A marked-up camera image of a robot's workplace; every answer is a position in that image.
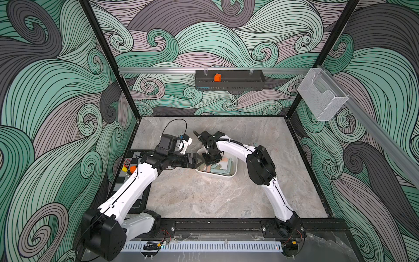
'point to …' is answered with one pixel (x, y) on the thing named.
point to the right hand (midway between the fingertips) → (210, 163)
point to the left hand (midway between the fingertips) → (197, 159)
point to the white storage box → (226, 167)
